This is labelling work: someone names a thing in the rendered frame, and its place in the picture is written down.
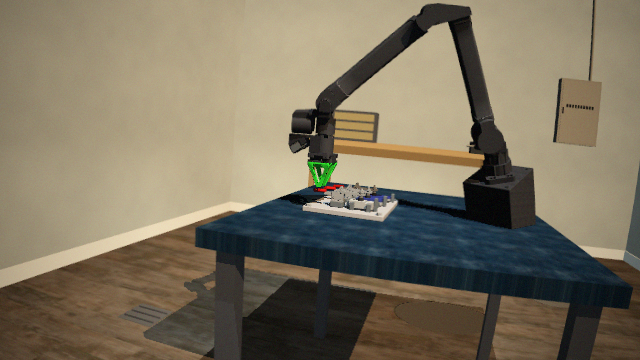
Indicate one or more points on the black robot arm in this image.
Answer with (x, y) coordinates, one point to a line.
(486, 136)

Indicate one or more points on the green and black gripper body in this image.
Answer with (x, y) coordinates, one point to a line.
(327, 155)

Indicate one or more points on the white fixture plate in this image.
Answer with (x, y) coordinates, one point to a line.
(322, 205)

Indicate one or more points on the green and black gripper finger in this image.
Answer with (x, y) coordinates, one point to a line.
(326, 167)
(333, 165)

